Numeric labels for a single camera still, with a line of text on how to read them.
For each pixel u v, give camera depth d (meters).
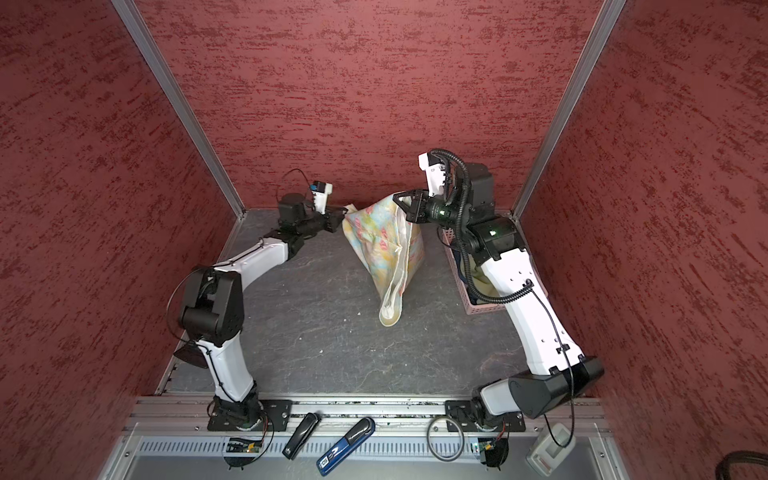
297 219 0.75
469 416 0.74
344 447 0.67
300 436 0.69
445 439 0.72
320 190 0.81
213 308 0.51
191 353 0.83
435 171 0.57
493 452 0.71
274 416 0.74
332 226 0.83
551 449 0.68
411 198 0.63
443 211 0.55
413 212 0.56
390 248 0.73
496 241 0.45
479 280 0.88
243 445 0.72
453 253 0.98
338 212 0.86
